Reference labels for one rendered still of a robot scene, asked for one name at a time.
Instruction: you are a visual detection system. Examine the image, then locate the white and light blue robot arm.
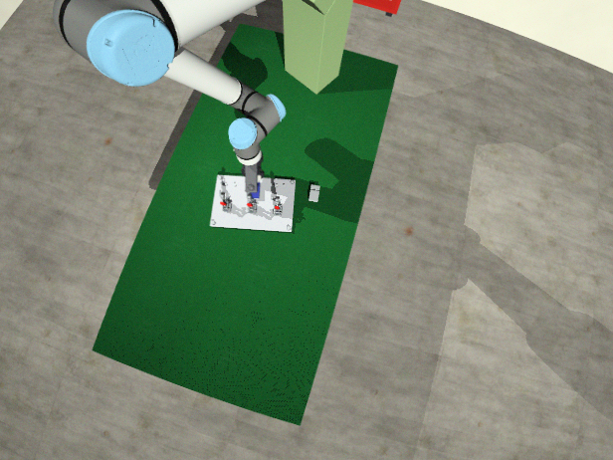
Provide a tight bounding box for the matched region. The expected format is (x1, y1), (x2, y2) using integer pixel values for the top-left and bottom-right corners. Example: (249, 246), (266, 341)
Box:
(53, 0), (286, 193)

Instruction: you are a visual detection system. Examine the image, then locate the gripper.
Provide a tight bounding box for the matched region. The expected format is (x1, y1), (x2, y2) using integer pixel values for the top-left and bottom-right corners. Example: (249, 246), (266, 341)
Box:
(241, 158), (265, 181)

